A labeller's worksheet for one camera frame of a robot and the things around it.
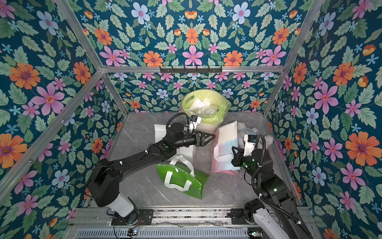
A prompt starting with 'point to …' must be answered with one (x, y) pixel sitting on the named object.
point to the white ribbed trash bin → (210, 128)
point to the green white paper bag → (179, 174)
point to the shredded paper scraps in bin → (200, 107)
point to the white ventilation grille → (164, 233)
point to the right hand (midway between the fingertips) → (235, 145)
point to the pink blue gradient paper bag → (226, 137)
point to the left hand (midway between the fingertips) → (213, 135)
